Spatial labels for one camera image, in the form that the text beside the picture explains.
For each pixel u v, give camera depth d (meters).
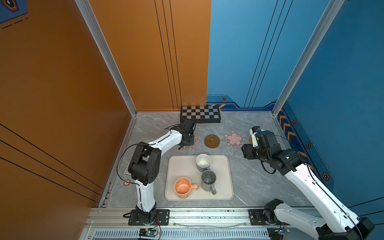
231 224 0.72
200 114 1.16
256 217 0.72
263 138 0.54
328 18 0.73
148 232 0.71
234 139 1.04
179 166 0.89
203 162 0.91
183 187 0.81
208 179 0.83
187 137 0.70
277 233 0.71
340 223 0.37
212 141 1.03
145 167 0.50
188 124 0.77
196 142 1.02
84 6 0.69
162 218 0.74
